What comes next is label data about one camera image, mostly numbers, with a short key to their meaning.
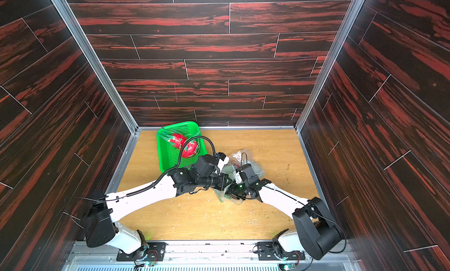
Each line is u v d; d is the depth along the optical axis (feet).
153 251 2.37
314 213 1.40
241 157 3.22
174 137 3.39
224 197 2.42
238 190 2.46
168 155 3.46
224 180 2.12
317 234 1.38
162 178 1.71
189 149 3.32
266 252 2.40
